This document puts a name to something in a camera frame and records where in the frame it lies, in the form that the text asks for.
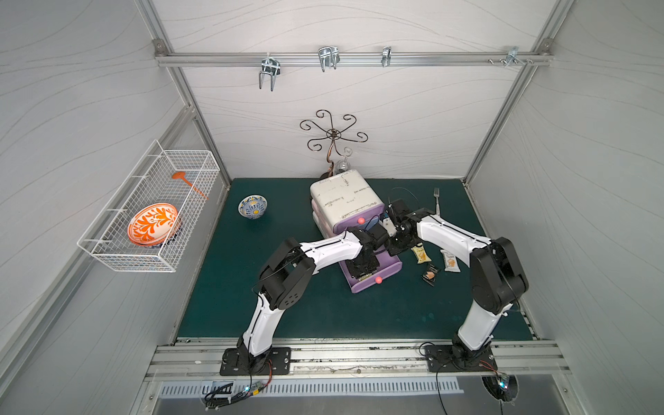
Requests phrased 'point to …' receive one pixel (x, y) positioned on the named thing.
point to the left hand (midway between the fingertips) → (371, 273)
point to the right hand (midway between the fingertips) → (391, 246)
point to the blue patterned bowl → (252, 206)
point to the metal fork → (437, 194)
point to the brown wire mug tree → (335, 136)
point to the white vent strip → (319, 386)
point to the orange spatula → (181, 175)
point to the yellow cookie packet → (420, 253)
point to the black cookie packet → (430, 275)
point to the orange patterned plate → (154, 225)
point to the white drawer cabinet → (341, 201)
